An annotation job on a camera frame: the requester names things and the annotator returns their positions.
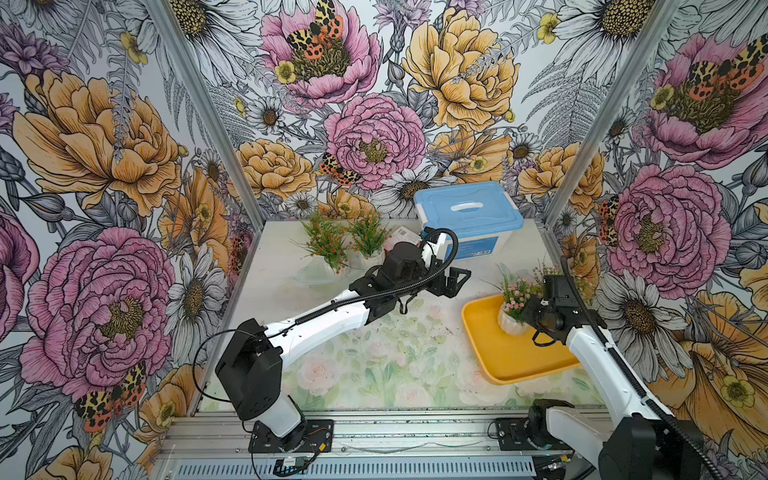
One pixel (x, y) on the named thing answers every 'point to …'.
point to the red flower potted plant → (327, 238)
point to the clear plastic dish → (315, 270)
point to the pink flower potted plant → (518, 291)
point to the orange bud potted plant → (556, 285)
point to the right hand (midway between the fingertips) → (527, 318)
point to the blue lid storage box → (480, 215)
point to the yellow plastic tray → (503, 357)
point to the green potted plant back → (365, 246)
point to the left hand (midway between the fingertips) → (453, 275)
